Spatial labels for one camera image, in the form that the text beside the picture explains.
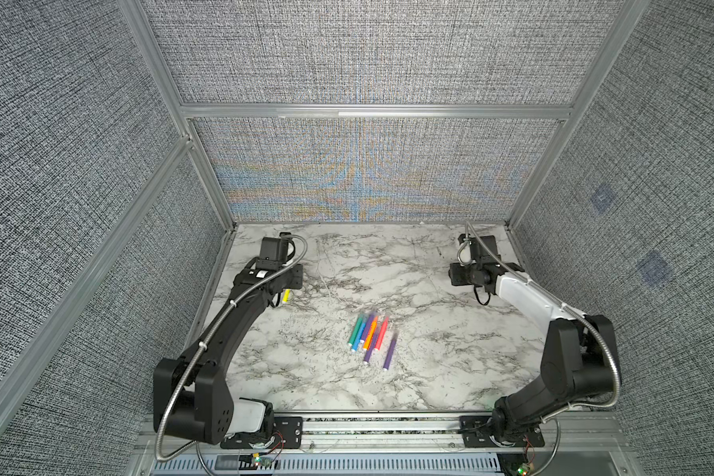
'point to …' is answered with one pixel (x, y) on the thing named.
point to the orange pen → (371, 333)
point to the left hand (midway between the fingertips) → (294, 267)
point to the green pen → (355, 329)
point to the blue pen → (358, 334)
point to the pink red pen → (382, 332)
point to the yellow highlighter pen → (287, 295)
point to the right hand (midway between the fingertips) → (456, 265)
